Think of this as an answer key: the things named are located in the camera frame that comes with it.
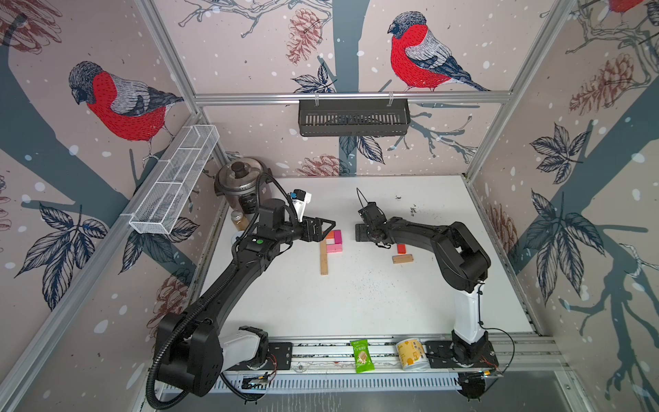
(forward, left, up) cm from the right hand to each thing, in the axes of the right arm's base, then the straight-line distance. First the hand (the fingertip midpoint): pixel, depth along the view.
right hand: (366, 229), depth 102 cm
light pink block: (-10, +13, +1) cm, 16 cm away
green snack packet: (-45, +3, 0) cm, 45 cm away
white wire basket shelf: (-4, +63, +31) cm, 70 cm away
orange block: (-5, +14, -1) cm, 15 cm away
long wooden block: (-10, +17, 0) cm, 19 cm away
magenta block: (-4, +11, -1) cm, 12 cm away
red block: (-8, -13, 0) cm, 15 cm away
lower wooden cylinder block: (-12, -13, -1) cm, 18 cm away
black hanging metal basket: (+36, +6, +29) cm, 46 cm away
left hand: (-12, +14, +23) cm, 29 cm away
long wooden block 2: (-15, +16, 0) cm, 22 cm away
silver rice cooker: (+8, +48, +17) cm, 52 cm away
